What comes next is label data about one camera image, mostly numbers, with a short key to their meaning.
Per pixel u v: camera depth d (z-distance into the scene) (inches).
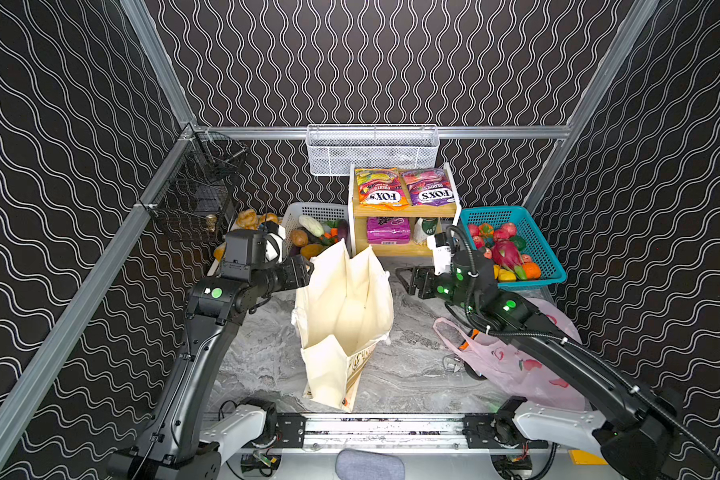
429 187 31.4
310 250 41.8
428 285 24.4
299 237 41.8
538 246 40.6
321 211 44.6
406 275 26.1
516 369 31.4
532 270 39.3
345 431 30.1
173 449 14.3
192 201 36.6
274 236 23.0
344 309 37.8
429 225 33.7
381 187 30.7
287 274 23.4
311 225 43.1
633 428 15.7
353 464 26.6
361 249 29.6
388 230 34.6
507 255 39.5
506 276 38.8
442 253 25.1
